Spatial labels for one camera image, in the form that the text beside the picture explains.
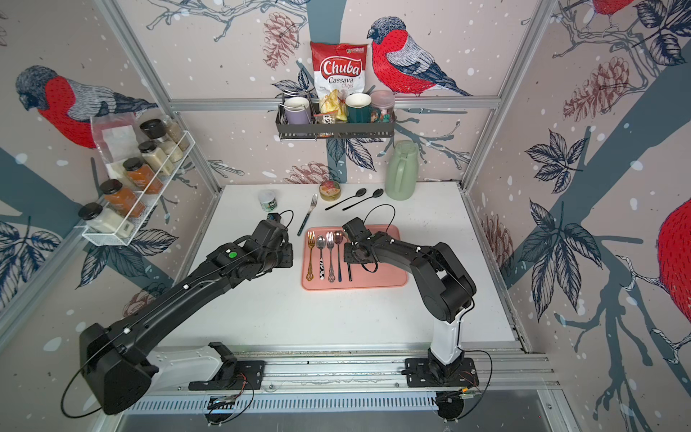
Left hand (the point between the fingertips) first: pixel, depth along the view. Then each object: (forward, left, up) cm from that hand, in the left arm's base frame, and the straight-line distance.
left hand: (295, 246), depth 79 cm
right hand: (+7, -16, -17) cm, 24 cm away
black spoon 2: (+39, -29, -19) cm, 52 cm away
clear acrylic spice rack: (+8, +42, +11) cm, 44 cm away
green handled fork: (+33, 0, -19) cm, 38 cm away
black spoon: (+39, -20, -19) cm, 48 cm away
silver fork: (+13, -9, -18) cm, 24 cm away
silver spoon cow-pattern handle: (+13, -5, -18) cm, 22 cm away
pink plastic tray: (+3, -7, -19) cm, 20 cm away
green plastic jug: (+34, -36, 0) cm, 49 cm away
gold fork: (+14, -1, -19) cm, 24 cm away
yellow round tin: (+39, -7, -17) cm, 43 cm away
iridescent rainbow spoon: (+15, -12, -18) cm, 26 cm away
